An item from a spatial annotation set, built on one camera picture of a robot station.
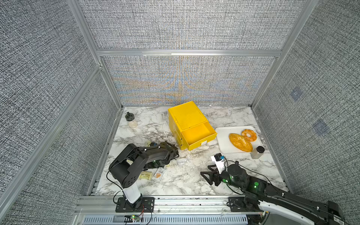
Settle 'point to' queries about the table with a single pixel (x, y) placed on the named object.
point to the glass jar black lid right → (258, 152)
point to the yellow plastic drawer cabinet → (189, 127)
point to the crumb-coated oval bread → (241, 142)
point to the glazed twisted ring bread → (253, 136)
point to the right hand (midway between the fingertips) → (204, 168)
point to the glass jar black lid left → (130, 117)
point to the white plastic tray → (225, 145)
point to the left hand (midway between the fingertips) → (151, 164)
